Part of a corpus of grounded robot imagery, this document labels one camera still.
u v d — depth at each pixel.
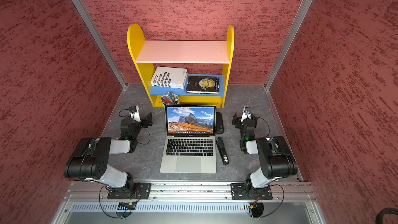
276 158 0.47
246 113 0.79
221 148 0.86
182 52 0.81
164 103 0.90
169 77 1.00
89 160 0.43
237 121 0.85
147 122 0.85
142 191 0.75
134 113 0.80
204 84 1.00
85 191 0.75
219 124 0.96
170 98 0.95
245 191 0.72
